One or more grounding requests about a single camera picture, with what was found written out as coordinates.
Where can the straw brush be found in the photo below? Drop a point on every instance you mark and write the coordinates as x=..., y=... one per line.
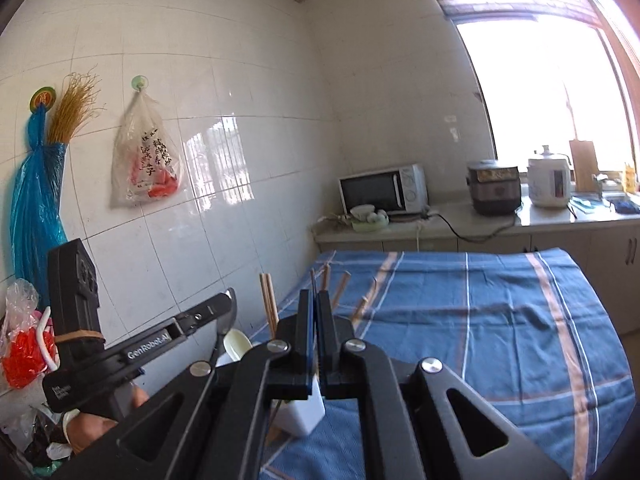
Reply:
x=72, y=110

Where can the person's left hand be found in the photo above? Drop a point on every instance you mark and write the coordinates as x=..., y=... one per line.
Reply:
x=90, y=432

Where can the plastic bag with red contents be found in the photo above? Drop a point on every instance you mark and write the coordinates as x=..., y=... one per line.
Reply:
x=22, y=355

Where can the metal faucet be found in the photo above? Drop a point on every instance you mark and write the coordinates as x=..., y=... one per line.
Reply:
x=599, y=182

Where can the white power strip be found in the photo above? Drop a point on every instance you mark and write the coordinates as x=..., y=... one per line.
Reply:
x=426, y=212

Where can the wooden cutting board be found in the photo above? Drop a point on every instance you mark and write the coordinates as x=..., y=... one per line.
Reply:
x=582, y=165

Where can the white utensil holder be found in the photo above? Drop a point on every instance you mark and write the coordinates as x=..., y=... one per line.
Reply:
x=302, y=415

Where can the white pressure cooker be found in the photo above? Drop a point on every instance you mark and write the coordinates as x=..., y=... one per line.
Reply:
x=550, y=182

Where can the green suction hook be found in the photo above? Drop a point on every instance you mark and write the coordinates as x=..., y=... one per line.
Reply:
x=139, y=82

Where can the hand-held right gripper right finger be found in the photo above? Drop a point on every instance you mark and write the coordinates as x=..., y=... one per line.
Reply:
x=326, y=355

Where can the blue plaid tablecloth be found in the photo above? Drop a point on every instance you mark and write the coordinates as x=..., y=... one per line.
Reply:
x=475, y=320

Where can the black rice cooker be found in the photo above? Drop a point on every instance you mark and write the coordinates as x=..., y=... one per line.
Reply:
x=492, y=190

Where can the green plate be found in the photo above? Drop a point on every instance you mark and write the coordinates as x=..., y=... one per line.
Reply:
x=367, y=226

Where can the bundle of wooden chopsticks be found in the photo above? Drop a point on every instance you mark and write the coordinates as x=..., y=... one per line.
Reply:
x=267, y=305

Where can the cream plastic spoon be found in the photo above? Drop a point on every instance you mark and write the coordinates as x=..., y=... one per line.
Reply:
x=237, y=345

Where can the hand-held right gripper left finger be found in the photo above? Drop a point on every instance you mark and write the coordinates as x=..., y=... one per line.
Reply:
x=305, y=350

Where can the kitchen window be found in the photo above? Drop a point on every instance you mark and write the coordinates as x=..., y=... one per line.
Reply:
x=535, y=85

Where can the clear plastic bag red print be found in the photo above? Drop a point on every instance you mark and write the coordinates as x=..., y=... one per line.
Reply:
x=145, y=160

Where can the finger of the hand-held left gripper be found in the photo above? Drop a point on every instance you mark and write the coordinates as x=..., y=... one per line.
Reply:
x=205, y=310

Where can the blue rag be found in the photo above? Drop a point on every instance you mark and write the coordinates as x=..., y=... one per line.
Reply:
x=625, y=205

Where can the blue plastic bag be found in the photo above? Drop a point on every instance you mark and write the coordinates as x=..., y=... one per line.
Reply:
x=35, y=210

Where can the yellow box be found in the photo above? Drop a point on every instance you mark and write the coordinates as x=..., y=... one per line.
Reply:
x=630, y=177

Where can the white microwave oven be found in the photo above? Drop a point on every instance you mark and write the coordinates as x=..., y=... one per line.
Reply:
x=380, y=190

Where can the colourful suction hook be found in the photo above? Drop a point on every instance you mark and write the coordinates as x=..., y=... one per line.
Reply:
x=42, y=97

